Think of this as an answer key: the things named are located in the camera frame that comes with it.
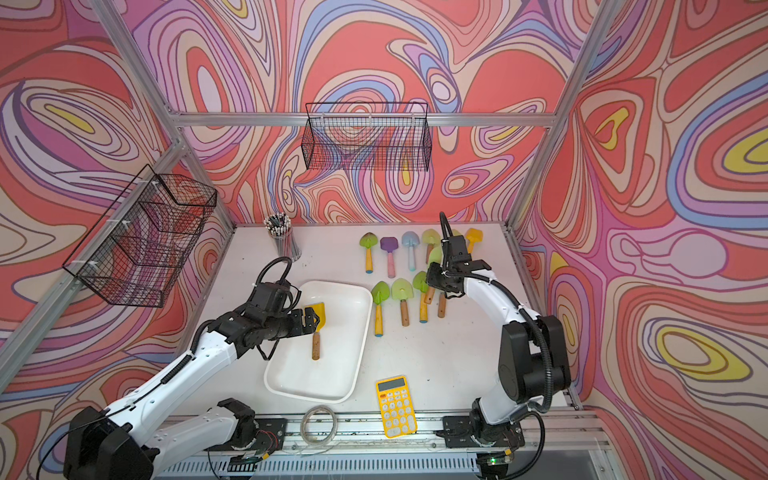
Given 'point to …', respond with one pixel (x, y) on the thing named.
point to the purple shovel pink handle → (390, 243)
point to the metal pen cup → (279, 225)
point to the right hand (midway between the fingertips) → (435, 285)
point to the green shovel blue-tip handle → (380, 293)
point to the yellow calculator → (397, 408)
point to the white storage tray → (292, 371)
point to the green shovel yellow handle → (369, 240)
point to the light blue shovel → (411, 239)
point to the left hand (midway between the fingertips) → (311, 322)
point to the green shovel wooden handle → (431, 238)
